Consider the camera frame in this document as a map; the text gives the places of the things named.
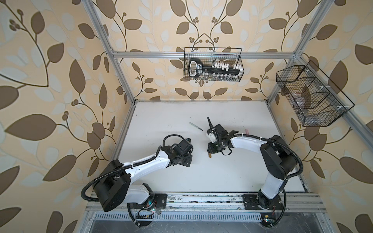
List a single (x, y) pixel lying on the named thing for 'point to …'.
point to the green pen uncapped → (194, 124)
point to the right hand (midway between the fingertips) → (209, 150)
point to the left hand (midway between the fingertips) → (187, 158)
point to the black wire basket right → (315, 99)
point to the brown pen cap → (210, 155)
